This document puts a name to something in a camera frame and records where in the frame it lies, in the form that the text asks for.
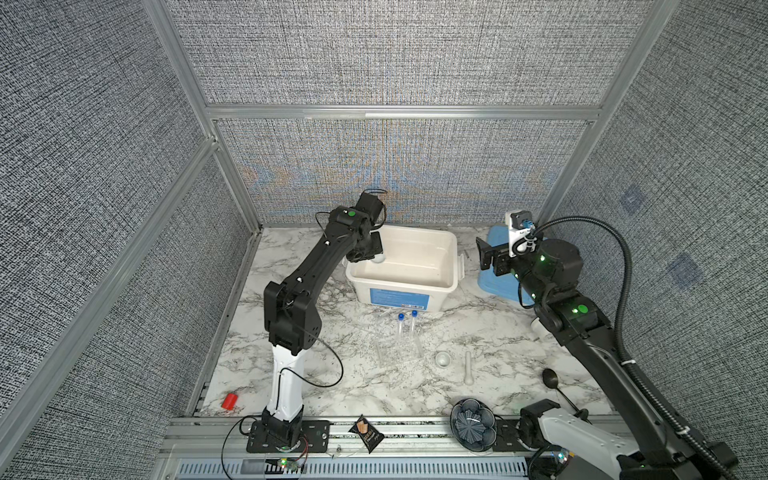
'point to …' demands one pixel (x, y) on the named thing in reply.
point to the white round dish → (379, 258)
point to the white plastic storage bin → (420, 264)
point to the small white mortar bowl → (443, 360)
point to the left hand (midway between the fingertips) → (372, 254)
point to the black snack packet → (371, 437)
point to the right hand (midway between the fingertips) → (500, 230)
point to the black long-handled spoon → (551, 380)
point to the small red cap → (230, 401)
